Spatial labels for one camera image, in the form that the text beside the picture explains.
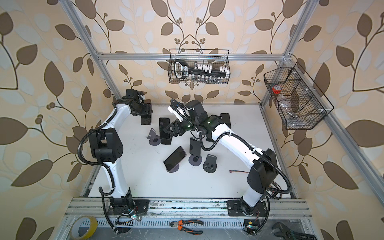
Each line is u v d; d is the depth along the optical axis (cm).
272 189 48
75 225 67
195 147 88
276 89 87
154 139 94
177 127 63
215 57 91
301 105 73
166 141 98
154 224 71
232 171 87
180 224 70
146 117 97
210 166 84
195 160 91
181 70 85
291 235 67
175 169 81
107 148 54
